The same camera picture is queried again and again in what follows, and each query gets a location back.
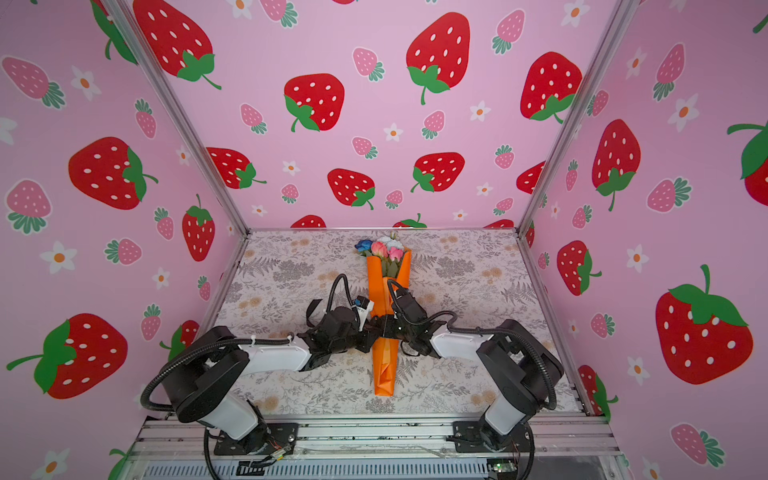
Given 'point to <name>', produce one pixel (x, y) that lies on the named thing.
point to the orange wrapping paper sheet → (386, 349)
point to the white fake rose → (394, 243)
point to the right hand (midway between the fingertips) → (377, 323)
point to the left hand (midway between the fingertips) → (382, 331)
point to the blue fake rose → (363, 245)
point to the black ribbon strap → (311, 306)
